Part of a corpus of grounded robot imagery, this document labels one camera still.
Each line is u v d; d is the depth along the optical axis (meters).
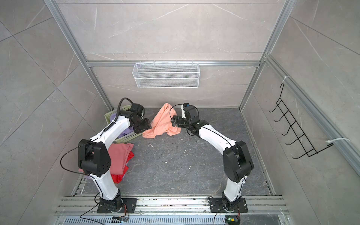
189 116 0.69
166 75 1.01
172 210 0.73
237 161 0.49
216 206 0.73
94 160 0.48
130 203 0.74
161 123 0.99
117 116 0.62
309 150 0.58
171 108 0.98
